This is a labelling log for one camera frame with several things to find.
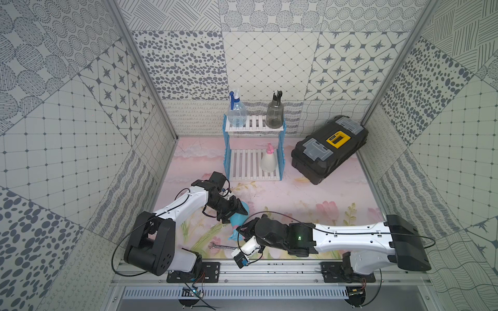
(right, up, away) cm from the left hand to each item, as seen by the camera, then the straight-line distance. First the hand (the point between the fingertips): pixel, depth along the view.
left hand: (242, 213), depth 80 cm
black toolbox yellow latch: (+35, +25, +10) cm, 44 cm away
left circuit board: (-21, -27, -9) cm, 35 cm away
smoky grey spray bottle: (+14, +43, +1) cm, 46 cm away
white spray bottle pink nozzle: (+12, +22, +16) cm, 29 cm away
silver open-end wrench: (-13, -14, 0) cm, 19 cm away
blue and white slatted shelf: (0, +19, +24) cm, 31 cm away
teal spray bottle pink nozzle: (-2, -1, -6) cm, 6 cm away
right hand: (+1, -1, -10) cm, 10 cm away
